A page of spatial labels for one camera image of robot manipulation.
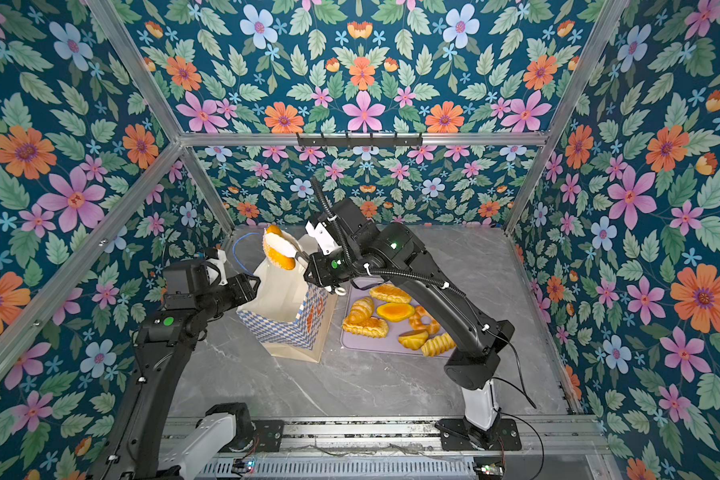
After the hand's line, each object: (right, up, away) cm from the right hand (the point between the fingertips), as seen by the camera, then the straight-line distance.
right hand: (309, 271), depth 62 cm
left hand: (-16, -1, +9) cm, 18 cm away
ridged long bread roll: (+31, -22, +21) cm, 44 cm away
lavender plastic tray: (+18, -23, +25) cm, 38 cm away
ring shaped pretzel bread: (+26, -18, +29) cm, 43 cm away
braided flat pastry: (+13, -18, +26) cm, 34 cm away
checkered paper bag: (-14, -16, +32) cm, 39 cm away
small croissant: (+9, -13, +26) cm, 31 cm away
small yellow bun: (+25, -21, +22) cm, 39 cm away
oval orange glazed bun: (+20, -15, +31) cm, 40 cm away
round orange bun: (-8, +5, +4) cm, 10 cm away
